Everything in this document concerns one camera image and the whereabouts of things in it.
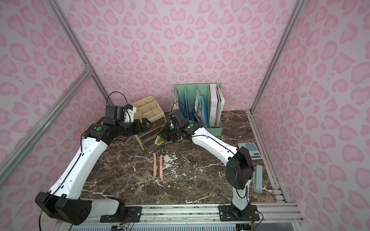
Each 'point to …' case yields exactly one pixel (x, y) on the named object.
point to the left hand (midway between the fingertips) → (146, 124)
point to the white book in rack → (213, 105)
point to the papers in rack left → (174, 105)
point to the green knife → (158, 140)
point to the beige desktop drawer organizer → (146, 108)
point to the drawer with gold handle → (150, 147)
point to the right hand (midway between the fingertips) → (155, 135)
